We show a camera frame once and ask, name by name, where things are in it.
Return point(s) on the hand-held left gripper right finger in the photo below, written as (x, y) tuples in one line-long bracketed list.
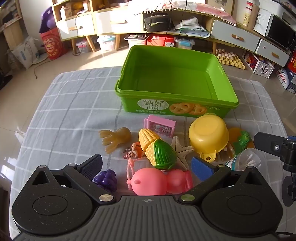
[(203, 168)]

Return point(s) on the white and red cardboard box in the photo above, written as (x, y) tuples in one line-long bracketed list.
[(259, 66)]

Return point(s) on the orange and green toy vegetable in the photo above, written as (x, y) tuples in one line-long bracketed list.
[(242, 139)]

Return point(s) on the pink toy milk carton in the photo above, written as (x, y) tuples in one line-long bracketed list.
[(161, 127)]

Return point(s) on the purple toy grapes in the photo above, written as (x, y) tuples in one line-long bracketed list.
[(106, 178)]

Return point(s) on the small cardboard box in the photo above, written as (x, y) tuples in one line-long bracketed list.
[(66, 12)]

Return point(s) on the small grey cabinet drawer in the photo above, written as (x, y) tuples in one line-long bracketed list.
[(271, 52)]

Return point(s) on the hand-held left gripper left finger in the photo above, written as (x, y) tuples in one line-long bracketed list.
[(91, 166)]

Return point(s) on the wide grey cabinet drawer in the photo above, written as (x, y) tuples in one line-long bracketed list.
[(233, 36)]

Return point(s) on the yellow egg tray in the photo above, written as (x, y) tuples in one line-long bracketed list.
[(229, 58)]

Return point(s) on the toy corn cob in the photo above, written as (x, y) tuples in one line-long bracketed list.
[(148, 139)]

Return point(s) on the clear storage box with tools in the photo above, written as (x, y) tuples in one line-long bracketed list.
[(135, 41)]

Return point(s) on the small clear storage box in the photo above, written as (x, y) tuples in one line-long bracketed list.
[(83, 45)]

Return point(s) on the purple soft toy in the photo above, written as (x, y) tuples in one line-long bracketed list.
[(47, 20)]

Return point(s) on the wide white cabinet drawer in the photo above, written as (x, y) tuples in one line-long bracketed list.
[(118, 22)]

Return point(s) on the lace-trimmed pink cloth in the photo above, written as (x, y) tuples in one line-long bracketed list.
[(196, 10)]

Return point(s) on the clear storage box pink contents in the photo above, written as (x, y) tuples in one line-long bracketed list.
[(184, 44)]

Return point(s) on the red paper bag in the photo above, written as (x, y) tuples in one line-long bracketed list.
[(53, 46)]

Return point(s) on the wooden media cabinet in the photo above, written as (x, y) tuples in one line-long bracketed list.
[(104, 20)]

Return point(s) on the tall printed canister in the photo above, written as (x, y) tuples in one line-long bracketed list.
[(248, 15)]

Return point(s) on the yellow plastic bowl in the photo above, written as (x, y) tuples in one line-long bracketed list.
[(208, 134)]

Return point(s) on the black microwave oven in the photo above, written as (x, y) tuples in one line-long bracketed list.
[(281, 32)]

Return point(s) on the wooden shelf unit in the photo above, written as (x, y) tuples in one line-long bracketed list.
[(13, 30)]

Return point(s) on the pile of papers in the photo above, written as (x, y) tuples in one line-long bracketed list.
[(192, 26)]

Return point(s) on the beige toy starfish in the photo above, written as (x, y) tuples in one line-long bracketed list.
[(179, 148)]

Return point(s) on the black bag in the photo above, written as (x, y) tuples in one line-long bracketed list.
[(157, 23)]

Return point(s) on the pink pig toy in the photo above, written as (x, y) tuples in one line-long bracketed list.
[(150, 183)]

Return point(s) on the red storage box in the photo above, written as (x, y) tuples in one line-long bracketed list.
[(160, 41)]

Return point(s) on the white plastic bag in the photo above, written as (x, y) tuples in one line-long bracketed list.
[(24, 52)]

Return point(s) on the blue and white carton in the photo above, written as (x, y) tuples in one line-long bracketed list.
[(285, 80)]

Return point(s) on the green plastic box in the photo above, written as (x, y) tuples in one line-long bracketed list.
[(175, 76)]

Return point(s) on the white storage box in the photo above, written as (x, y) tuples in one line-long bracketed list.
[(106, 43)]

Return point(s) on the grey checked tablecloth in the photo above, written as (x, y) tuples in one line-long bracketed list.
[(69, 115)]

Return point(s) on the clear cotton swab jar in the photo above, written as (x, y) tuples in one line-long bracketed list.
[(245, 160)]

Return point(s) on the red gift box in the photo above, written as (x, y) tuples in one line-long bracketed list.
[(292, 63)]

